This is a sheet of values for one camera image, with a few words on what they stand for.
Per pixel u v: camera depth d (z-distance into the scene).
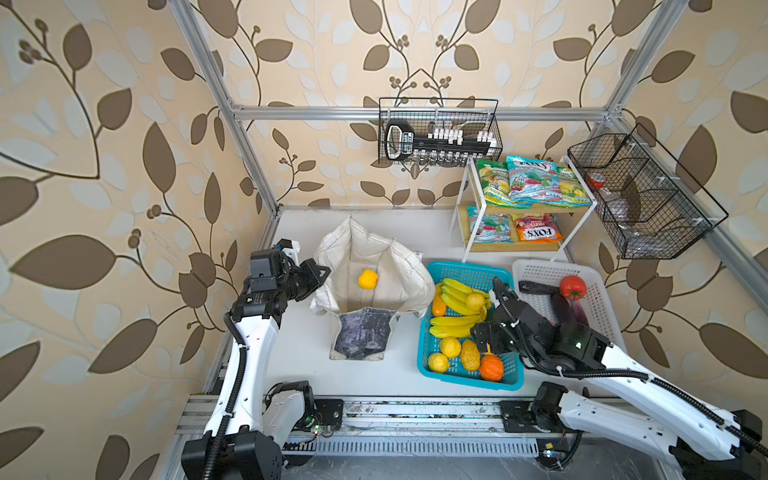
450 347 0.81
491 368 0.76
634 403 0.45
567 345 0.49
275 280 0.58
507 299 0.63
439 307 0.89
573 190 0.75
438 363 0.79
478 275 1.02
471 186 0.81
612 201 0.71
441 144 0.83
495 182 0.77
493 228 0.89
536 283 0.94
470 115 0.91
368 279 0.95
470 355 0.79
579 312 0.88
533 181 0.75
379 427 0.74
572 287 0.89
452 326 0.86
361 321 0.71
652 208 0.73
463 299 0.90
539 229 0.90
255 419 0.40
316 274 0.67
